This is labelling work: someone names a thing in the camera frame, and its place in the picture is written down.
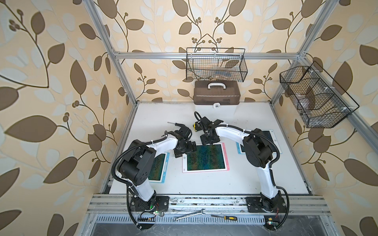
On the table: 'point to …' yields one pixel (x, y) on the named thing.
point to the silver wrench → (175, 218)
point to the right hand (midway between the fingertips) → (208, 141)
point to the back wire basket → (225, 64)
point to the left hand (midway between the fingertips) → (190, 151)
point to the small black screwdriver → (176, 124)
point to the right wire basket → (319, 102)
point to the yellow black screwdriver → (234, 218)
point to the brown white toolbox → (216, 96)
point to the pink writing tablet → (212, 157)
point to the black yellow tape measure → (194, 126)
